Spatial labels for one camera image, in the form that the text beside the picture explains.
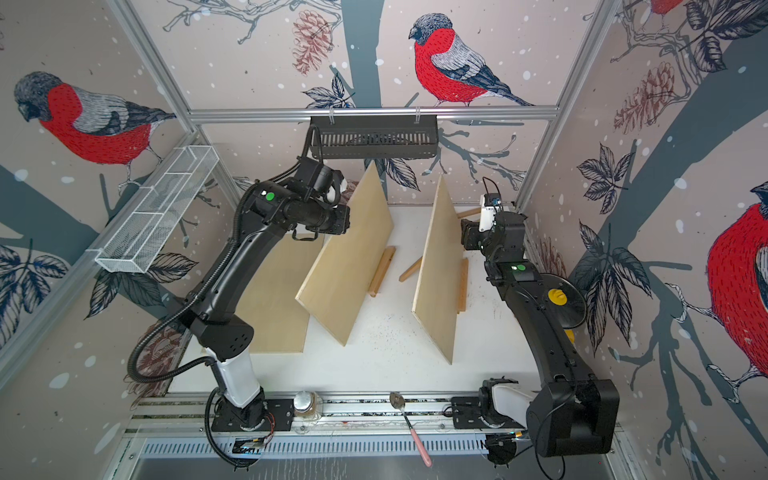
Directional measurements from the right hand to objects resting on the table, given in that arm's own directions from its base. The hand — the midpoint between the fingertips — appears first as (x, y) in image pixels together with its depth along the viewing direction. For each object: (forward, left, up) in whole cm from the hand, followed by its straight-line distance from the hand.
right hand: (474, 216), depth 80 cm
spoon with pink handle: (-39, +20, -30) cm, 53 cm away
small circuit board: (-51, +56, -29) cm, 81 cm away
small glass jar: (-44, +40, -17) cm, 62 cm away
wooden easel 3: (-8, 0, -23) cm, 24 cm away
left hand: (-6, +32, +6) cm, 33 cm away
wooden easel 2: (0, +25, -22) cm, 34 cm away
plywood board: (-20, +36, -4) cm, 41 cm away
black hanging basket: (+37, +29, +1) cm, 47 cm away
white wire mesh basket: (-15, +85, +3) cm, 86 cm away
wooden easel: (+26, -6, -25) cm, 37 cm away
